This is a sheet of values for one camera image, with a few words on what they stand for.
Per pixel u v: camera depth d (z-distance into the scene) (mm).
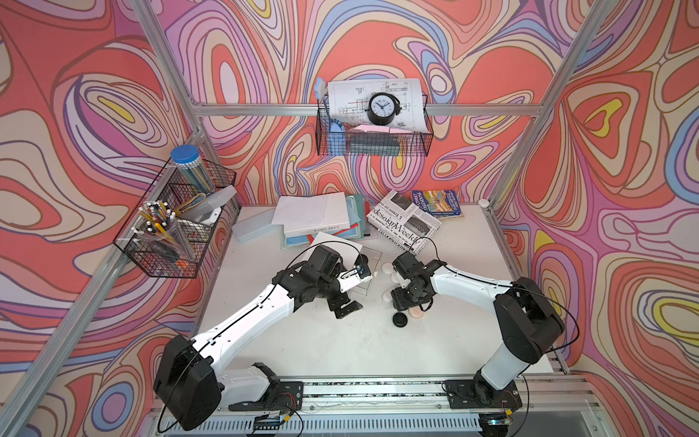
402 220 1066
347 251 640
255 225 1122
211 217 715
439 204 1145
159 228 578
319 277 596
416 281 666
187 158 696
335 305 682
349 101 842
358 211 1129
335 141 802
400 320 856
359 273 657
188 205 718
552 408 742
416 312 883
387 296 904
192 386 384
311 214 1085
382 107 799
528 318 473
